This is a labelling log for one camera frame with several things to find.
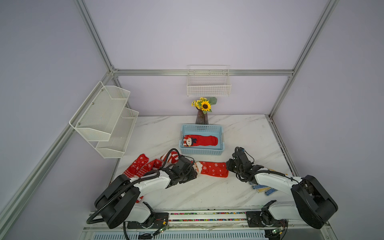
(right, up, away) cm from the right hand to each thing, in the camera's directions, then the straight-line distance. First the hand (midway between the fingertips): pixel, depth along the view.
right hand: (228, 164), depth 92 cm
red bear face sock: (-45, +1, -1) cm, 45 cm away
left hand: (-21, -5, -5) cm, 22 cm away
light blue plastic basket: (-16, +22, +16) cm, 31 cm away
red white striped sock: (-35, +4, +1) cm, 35 cm away
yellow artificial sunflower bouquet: (-15, +39, +4) cm, 42 cm away
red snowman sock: (-22, +14, +12) cm, 29 cm away
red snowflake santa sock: (-8, -2, -3) cm, 9 cm away
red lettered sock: (-59, -1, +1) cm, 59 cm away
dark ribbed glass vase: (-17, +30, +10) cm, 36 cm away
